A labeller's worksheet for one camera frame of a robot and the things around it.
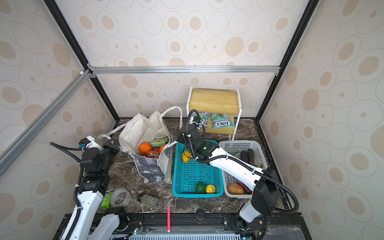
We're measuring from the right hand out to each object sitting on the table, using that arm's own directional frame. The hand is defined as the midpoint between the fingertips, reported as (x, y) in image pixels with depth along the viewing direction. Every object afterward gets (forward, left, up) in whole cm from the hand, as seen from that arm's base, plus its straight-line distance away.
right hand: (178, 130), depth 76 cm
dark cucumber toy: (-2, -43, -23) cm, 49 cm away
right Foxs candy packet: (+16, -25, -11) cm, 32 cm away
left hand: (-4, +28, +2) cm, 29 cm away
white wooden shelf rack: (+11, -22, +4) cm, 24 cm away
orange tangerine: (0, +22, -15) cm, 26 cm away
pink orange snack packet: (-3, +16, -17) cm, 24 cm away
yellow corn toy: (-3, -3, -24) cm, 24 cm away
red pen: (-35, +5, -27) cm, 45 cm away
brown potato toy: (-22, -30, -23) cm, 44 cm away
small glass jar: (-27, +16, -25) cm, 40 cm away
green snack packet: (+6, +14, -18) cm, 24 cm away
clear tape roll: (-27, +28, -25) cm, 46 cm away
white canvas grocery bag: (+10, +23, -21) cm, 33 cm away
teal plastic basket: (-12, -3, -28) cm, 31 cm away
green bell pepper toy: (-22, -11, -22) cm, 33 cm away
